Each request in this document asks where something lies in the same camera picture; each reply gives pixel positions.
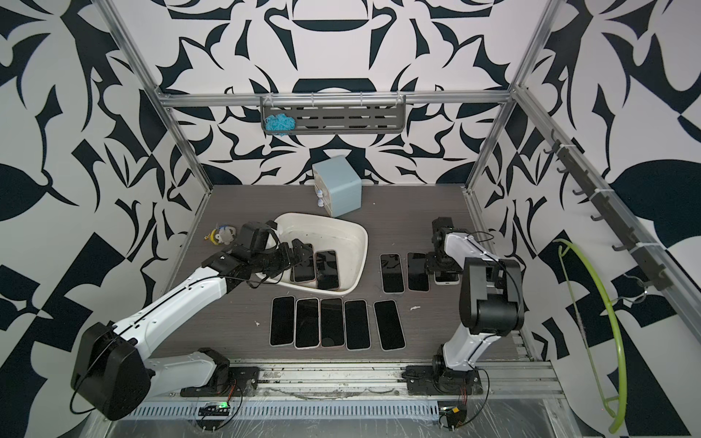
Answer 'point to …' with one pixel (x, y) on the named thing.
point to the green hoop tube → (616, 428)
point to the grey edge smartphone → (282, 321)
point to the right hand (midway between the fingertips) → (443, 265)
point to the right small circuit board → (455, 414)
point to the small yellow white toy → (224, 234)
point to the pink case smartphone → (445, 278)
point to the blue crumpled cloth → (279, 124)
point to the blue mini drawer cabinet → (338, 185)
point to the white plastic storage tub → (349, 239)
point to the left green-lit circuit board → (221, 409)
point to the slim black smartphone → (389, 323)
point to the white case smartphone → (307, 325)
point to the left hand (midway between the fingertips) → (300, 251)
